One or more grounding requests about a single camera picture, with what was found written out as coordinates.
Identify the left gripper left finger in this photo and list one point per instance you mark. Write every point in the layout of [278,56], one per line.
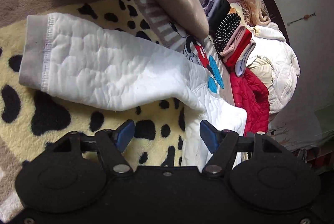
[107,146]

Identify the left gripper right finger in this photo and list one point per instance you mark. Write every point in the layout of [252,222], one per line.
[226,147]

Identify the white quilted jacket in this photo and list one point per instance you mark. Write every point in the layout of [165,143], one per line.
[76,60]

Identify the red quilted jacket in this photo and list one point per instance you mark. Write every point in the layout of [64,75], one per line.
[250,94]

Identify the pink folded garment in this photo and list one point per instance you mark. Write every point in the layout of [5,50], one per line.
[233,41]

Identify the white quilted blanket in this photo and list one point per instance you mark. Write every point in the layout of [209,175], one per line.
[274,62]

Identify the red folded garment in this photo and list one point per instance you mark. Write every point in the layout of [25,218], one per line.
[244,42]

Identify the striped black white garment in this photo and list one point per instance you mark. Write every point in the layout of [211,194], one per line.
[225,30]

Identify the tan plush blanket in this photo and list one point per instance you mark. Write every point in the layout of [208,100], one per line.
[255,12]

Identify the dark purple folded garment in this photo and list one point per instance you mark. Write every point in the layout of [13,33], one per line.
[215,11]

